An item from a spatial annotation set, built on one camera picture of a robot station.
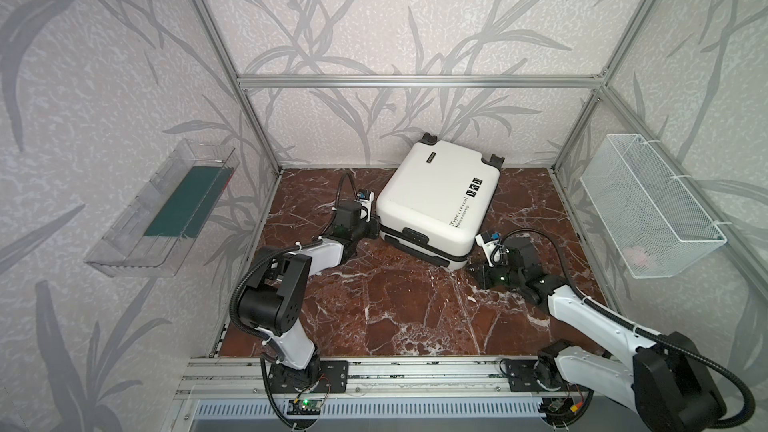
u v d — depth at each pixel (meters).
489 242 0.76
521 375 0.73
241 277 0.44
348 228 0.74
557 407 0.75
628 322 0.47
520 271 0.65
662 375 0.40
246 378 0.75
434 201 0.85
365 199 0.84
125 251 0.60
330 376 0.74
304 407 0.71
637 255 0.72
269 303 0.47
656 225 0.63
